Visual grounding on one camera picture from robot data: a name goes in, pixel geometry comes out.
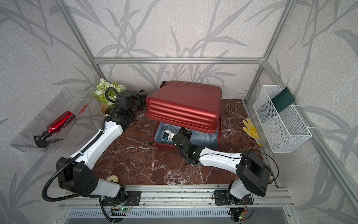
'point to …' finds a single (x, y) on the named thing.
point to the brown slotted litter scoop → (232, 110)
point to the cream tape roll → (113, 178)
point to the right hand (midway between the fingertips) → (184, 126)
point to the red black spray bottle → (56, 125)
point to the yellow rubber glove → (252, 131)
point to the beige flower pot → (105, 108)
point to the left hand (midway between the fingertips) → (147, 90)
